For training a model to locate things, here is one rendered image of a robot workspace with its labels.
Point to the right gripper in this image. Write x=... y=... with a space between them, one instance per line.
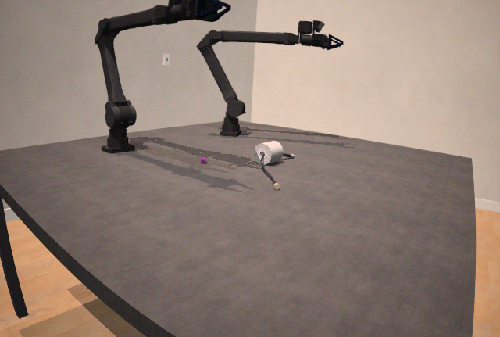
x=198 y=9

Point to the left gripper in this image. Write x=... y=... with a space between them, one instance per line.
x=328 y=42

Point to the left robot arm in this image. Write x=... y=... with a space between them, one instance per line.
x=236 y=107

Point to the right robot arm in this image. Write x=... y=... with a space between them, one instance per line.
x=125 y=115

